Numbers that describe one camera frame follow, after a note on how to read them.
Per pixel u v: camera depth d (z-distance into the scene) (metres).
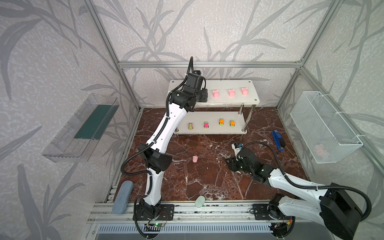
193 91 0.58
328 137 0.62
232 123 1.01
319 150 0.74
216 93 0.78
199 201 0.75
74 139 0.64
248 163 0.65
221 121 1.01
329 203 0.41
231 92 0.79
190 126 0.99
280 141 0.96
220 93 0.79
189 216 0.73
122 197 0.76
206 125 1.00
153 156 0.49
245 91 0.79
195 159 0.91
